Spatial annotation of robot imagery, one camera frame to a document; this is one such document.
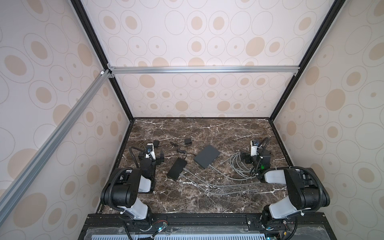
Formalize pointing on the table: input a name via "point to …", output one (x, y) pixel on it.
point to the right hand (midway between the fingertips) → (250, 149)
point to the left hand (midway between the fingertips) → (156, 145)
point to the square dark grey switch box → (207, 156)
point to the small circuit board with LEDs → (165, 225)
